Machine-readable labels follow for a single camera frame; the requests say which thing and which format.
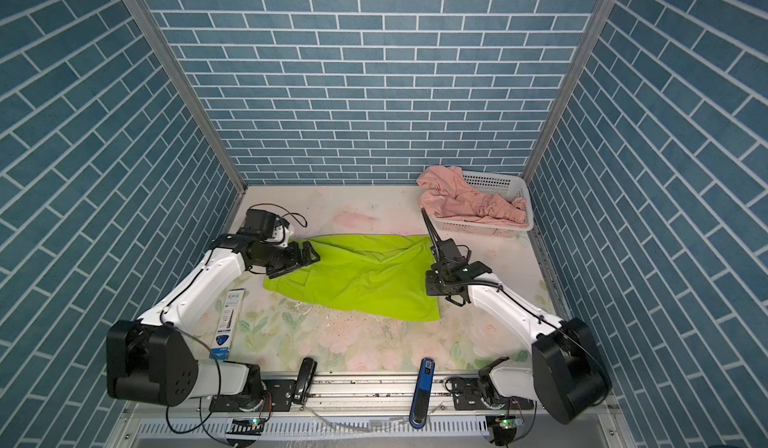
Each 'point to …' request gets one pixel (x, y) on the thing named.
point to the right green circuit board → (506, 423)
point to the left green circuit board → (254, 426)
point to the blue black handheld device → (420, 409)
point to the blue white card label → (227, 325)
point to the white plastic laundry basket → (489, 184)
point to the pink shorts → (444, 194)
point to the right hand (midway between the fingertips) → (428, 280)
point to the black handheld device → (304, 381)
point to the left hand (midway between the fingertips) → (309, 260)
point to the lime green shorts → (378, 273)
